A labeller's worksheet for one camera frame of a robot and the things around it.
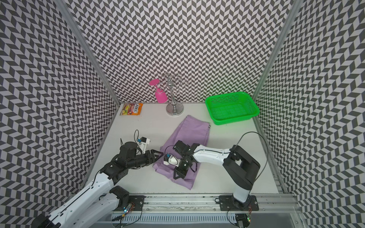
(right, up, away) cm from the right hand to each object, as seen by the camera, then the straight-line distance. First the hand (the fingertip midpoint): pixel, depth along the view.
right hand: (177, 178), depth 78 cm
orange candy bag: (-40, +40, +34) cm, 66 cm away
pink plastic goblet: (-15, +49, +28) cm, 58 cm away
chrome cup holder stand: (-6, +40, +37) cm, 55 cm away
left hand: (-9, +12, -2) cm, 15 cm away
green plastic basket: (+42, +41, +38) cm, 70 cm away
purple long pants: (+10, +23, +24) cm, 35 cm away
